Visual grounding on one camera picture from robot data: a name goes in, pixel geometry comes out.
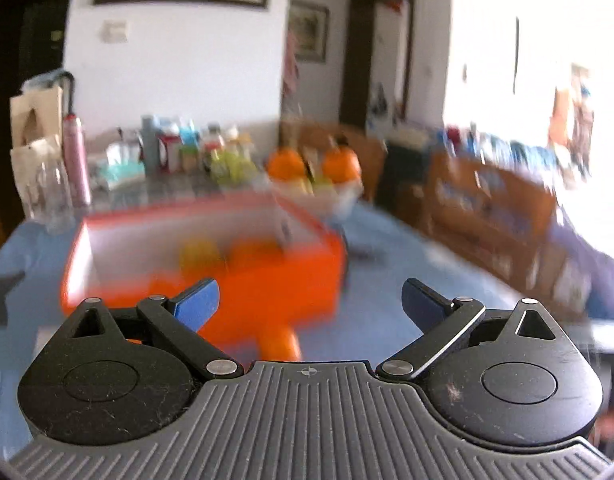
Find blue printed tablecloth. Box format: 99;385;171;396
0;200;608;391

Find grey tall bottle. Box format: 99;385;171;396
140;115;162;177

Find orange plastic box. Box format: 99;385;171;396
60;195;349;347

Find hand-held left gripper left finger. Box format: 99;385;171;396
62;278;246;380

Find small orange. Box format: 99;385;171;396
257;325;303;362

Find paper bag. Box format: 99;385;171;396
9;84;66;207

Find tissue box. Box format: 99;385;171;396
96;156;148;192

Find white wall switch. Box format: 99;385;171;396
97;19;129;44

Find yellow fruit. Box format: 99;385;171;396
179;239;226;277

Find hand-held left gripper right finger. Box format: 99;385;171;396
375;277;560;381

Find yellow-green canister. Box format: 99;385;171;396
209;151;258;187

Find small framed picture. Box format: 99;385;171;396
289;0;330;64

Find clear glass cups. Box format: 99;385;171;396
24;159;74;234

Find green pear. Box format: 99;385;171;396
307;176;338;197

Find pink hanging cloth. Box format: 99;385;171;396
282;29;300;97

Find large orange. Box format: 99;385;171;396
266;147;308;182
321;145;362;184

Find red container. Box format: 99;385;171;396
159;135;182;174

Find pink thermos bottle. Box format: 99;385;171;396
62;114;93;207

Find white plastic basket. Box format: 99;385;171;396
266;174;364;222

